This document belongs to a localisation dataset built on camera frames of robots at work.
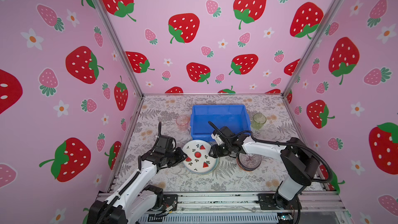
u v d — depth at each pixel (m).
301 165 0.46
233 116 1.07
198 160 0.84
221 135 0.70
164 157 0.63
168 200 0.76
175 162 0.73
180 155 0.73
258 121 1.03
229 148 0.68
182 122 1.03
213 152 0.80
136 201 0.55
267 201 0.73
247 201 0.76
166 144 0.65
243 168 0.77
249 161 0.80
